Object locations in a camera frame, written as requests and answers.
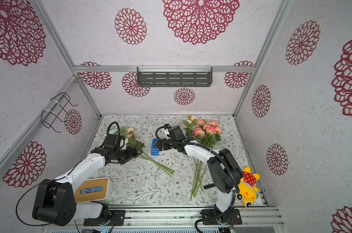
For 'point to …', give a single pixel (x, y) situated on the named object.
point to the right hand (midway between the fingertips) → (160, 141)
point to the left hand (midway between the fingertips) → (137, 155)
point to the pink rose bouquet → (205, 133)
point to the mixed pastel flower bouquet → (131, 141)
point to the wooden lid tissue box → (94, 190)
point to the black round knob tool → (209, 186)
